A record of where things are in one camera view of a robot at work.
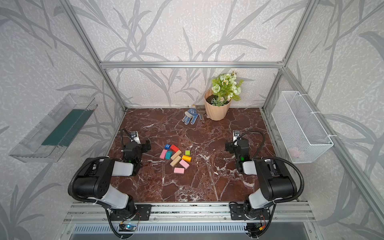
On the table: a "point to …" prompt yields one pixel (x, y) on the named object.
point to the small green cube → (187, 152)
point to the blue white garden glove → (191, 113)
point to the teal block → (168, 154)
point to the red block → (174, 148)
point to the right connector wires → (256, 230)
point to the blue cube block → (167, 146)
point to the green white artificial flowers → (225, 87)
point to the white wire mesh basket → (302, 134)
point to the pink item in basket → (294, 152)
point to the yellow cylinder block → (187, 158)
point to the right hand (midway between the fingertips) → (236, 134)
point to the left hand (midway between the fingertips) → (141, 134)
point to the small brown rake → (201, 108)
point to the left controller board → (127, 227)
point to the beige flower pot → (216, 112)
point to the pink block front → (179, 170)
